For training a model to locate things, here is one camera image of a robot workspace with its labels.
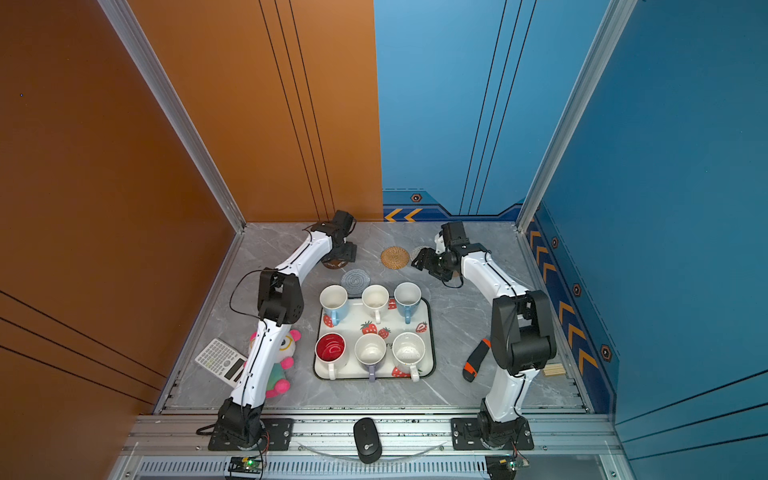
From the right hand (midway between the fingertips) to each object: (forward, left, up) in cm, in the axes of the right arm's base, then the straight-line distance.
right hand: (419, 266), depth 93 cm
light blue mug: (-8, +27, -6) cm, 29 cm away
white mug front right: (-22, +4, -11) cm, 25 cm away
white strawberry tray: (-13, +20, -12) cm, 26 cm away
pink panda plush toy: (-32, +38, -7) cm, 51 cm away
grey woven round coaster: (+2, +22, -10) cm, 24 cm away
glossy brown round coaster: (+8, +29, -9) cm, 32 cm away
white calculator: (-26, +57, -10) cm, 64 cm away
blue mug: (-8, +4, -5) cm, 10 cm away
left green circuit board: (-50, +43, -13) cm, 67 cm away
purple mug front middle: (-22, +15, -11) cm, 29 cm away
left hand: (+15, +28, -10) cm, 33 cm away
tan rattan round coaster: (+12, +8, -10) cm, 18 cm away
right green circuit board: (-50, -17, -14) cm, 55 cm away
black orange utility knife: (-27, -14, -11) cm, 32 cm away
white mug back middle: (-8, +13, -5) cm, 17 cm away
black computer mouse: (-45, +14, -10) cm, 48 cm away
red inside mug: (-23, +26, -9) cm, 36 cm away
